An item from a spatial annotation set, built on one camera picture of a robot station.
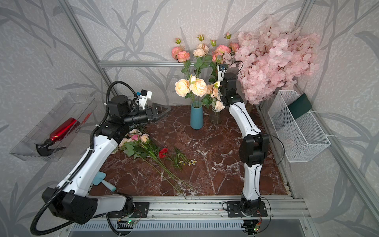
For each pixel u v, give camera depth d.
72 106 0.78
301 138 0.59
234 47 0.84
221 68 0.72
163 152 0.90
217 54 0.75
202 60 0.83
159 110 0.58
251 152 0.54
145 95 0.62
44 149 0.59
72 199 0.37
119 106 0.51
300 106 0.74
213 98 0.72
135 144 0.95
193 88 0.59
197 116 0.96
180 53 0.80
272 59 0.61
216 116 1.08
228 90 0.68
